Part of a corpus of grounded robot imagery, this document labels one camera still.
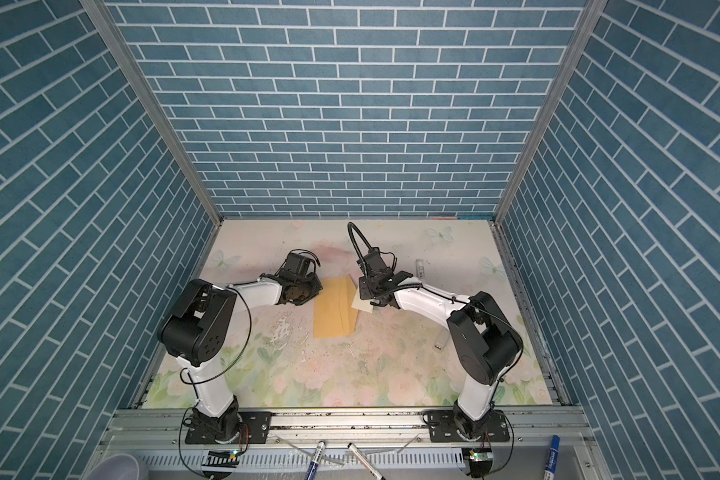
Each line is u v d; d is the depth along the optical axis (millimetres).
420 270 1042
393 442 732
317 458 683
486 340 471
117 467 635
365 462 691
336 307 958
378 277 705
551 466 680
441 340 849
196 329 498
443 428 736
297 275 794
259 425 737
